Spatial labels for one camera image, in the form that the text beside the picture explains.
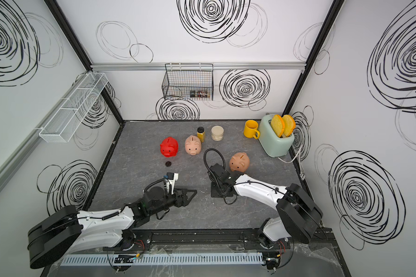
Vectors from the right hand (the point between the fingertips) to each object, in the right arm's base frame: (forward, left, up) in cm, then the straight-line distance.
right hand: (215, 192), depth 84 cm
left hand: (-3, +10, +7) cm, 13 cm away
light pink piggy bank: (+25, +13, +6) cm, 29 cm away
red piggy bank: (+23, +26, +6) cm, 35 cm away
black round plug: (+18, +27, -3) cm, 33 cm away
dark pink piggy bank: (+14, -13, +6) cm, 20 cm away
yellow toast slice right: (+30, -38, +17) cm, 52 cm away
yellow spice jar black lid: (+35, +9, +5) cm, 36 cm away
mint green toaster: (+25, -30, +7) cm, 40 cm away
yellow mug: (+39, -21, +4) cm, 45 cm away
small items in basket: (+41, +9, +29) cm, 51 cm away
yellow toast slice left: (+32, -33, +15) cm, 49 cm away
